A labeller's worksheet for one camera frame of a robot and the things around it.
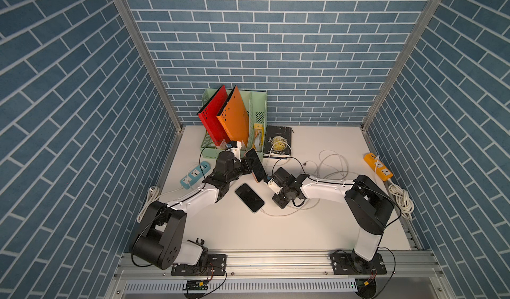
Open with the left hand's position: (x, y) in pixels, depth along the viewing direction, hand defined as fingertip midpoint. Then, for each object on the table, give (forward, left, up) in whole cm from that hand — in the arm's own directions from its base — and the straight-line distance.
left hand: (260, 159), depth 85 cm
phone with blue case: (-9, +5, -19) cm, 21 cm away
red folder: (+16, +23, +11) cm, 31 cm away
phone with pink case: (-2, +2, -1) cm, 3 cm away
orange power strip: (+4, -61, -13) cm, 63 cm away
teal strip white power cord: (-9, +50, -17) cm, 53 cm away
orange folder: (+24, +14, +2) cm, 28 cm away
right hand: (-10, -9, -17) cm, 22 cm away
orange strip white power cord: (-14, -64, -12) cm, 67 cm away
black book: (+21, -10, -13) cm, 27 cm away
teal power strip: (0, +32, -15) cm, 36 cm away
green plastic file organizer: (+21, +30, -17) cm, 40 cm away
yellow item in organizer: (+24, +1, -12) cm, 26 cm away
